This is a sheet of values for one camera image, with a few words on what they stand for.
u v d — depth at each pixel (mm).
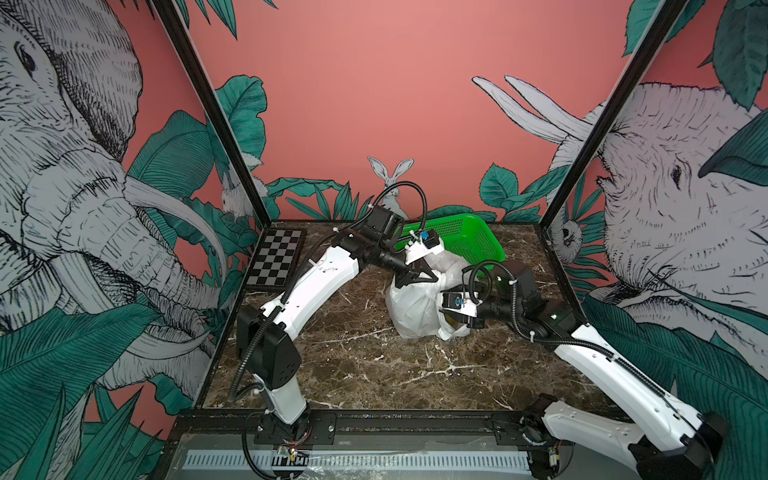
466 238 1145
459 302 572
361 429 748
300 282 497
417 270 640
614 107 855
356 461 701
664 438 391
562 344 476
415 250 634
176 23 715
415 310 759
